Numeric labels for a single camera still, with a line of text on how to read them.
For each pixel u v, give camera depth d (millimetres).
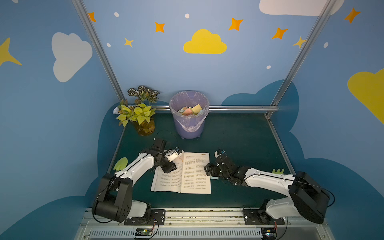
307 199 426
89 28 753
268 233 720
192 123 871
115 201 419
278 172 887
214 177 865
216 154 816
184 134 1046
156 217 753
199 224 734
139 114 880
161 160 686
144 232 717
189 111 1034
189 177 883
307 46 825
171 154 784
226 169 662
